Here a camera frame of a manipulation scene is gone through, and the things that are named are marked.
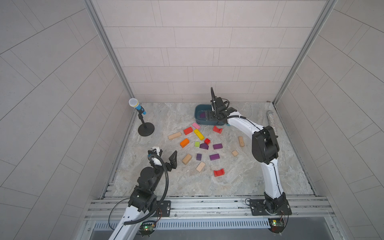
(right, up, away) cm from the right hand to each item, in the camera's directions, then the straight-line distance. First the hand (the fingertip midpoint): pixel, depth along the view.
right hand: (211, 113), depth 100 cm
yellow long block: (-8, -14, -1) cm, 17 cm away
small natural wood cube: (+14, -24, -11) cm, 30 cm away
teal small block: (+6, -6, -29) cm, 30 cm away
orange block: (-17, -19, -6) cm, 27 cm away
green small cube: (-9, -20, -6) cm, 23 cm away
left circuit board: (-31, -51, -36) cm, 70 cm away
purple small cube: (-8, -26, -13) cm, 30 cm away
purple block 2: (+1, -27, -11) cm, 29 cm away
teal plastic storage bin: (-8, +4, +5) cm, 10 cm away
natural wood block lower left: (-16, -27, -14) cm, 34 cm away
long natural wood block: (-24, -15, -2) cm, 29 cm away
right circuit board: (+27, -52, -32) cm, 67 cm away
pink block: (-10, -9, +2) cm, 14 cm away
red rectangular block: (-16, -12, 0) cm, 20 cm away
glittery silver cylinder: (+42, -1, +5) cm, 43 cm away
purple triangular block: (-5, -21, -7) cm, 22 cm away
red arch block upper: (+4, -12, 0) cm, 12 cm away
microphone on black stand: (-45, -11, 0) cm, 46 cm away
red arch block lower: (+3, -34, -18) cm, 38 cm away
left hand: (-23, -20, -22) cm, 37 cm away
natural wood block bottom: (-7, -31, -16) cm, 35 cm away
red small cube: (-3, -18, -6) cm, 20 cm away
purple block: (+4, -21, -6) cm, 22 cm away
